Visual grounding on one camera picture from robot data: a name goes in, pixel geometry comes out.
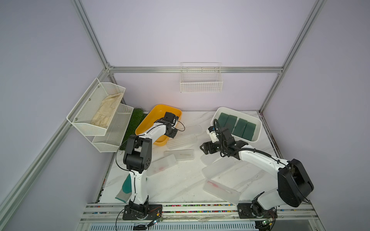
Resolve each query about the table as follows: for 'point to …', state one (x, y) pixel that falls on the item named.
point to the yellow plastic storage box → (156, 112)
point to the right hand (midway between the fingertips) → (207, 147)
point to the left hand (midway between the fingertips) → (170, 133)
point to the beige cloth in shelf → (103, 115)
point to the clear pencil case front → (222, 191)
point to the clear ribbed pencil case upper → (208, 159)
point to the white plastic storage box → (257, 133)
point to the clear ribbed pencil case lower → (216, 166)
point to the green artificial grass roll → (138, 115)
